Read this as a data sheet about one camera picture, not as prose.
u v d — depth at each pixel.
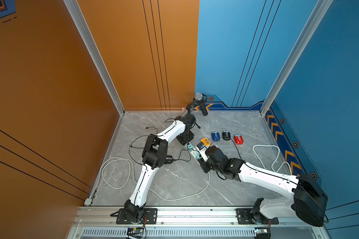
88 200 0.82
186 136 0.88
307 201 0.40
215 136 1.02
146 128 1.10
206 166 0.71
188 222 0.72
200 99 0.94
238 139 0.99
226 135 1.02
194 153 0.94
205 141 0.99
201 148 0.71
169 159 0.92
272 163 0.92
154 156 0.62
